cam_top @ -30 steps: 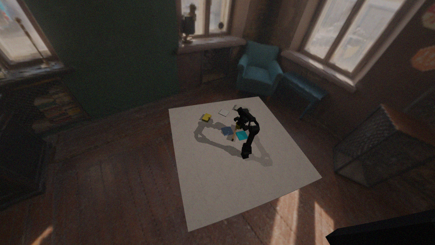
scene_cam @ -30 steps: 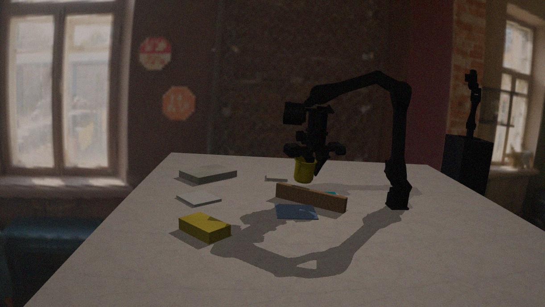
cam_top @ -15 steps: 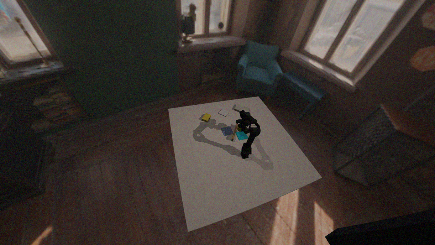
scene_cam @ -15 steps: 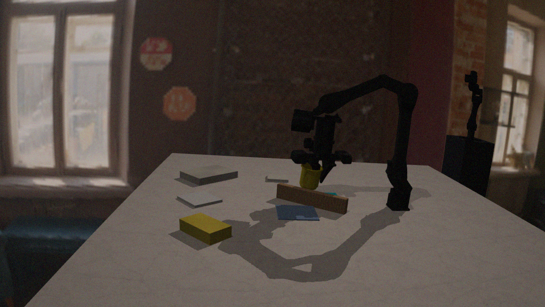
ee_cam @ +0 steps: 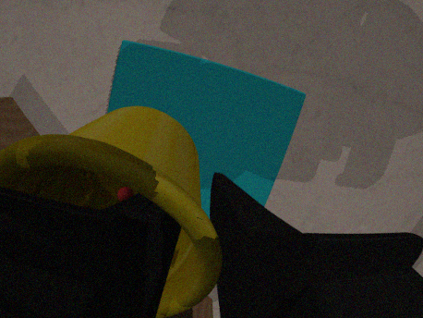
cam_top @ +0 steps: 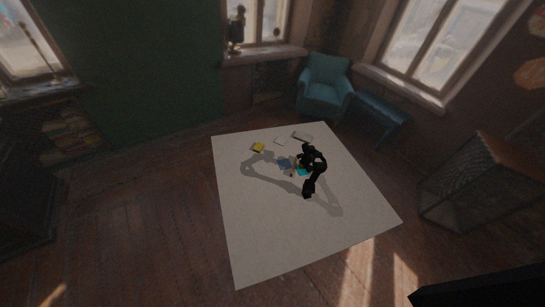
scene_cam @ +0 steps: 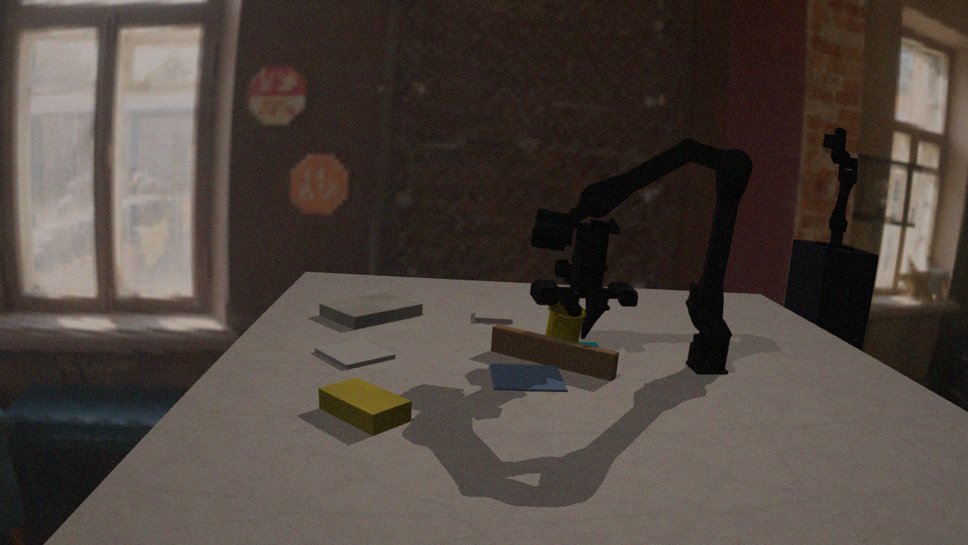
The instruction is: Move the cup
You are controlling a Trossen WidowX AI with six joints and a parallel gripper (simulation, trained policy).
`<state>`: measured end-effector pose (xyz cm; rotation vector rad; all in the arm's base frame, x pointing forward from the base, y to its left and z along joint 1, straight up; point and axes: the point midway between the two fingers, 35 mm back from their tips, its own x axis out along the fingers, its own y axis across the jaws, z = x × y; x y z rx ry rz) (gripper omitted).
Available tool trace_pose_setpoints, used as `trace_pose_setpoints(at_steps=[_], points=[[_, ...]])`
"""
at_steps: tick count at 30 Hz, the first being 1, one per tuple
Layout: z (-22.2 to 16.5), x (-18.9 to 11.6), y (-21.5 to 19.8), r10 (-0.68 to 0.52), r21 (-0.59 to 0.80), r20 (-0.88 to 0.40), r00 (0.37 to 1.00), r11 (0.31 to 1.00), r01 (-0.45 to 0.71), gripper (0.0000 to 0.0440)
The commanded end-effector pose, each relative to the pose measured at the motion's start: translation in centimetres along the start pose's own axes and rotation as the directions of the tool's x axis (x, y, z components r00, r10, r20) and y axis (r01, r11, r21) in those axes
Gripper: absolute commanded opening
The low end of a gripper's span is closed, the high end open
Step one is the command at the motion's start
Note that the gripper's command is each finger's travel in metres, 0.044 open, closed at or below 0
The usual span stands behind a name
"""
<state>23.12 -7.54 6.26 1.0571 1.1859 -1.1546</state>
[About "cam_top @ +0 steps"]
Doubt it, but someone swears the yellow rectangular block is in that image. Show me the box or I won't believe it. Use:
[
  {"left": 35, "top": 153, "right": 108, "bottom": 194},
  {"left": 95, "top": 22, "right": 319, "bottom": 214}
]
[{"left": 253, "top": 142, "right": 264, "bottom": 153}]

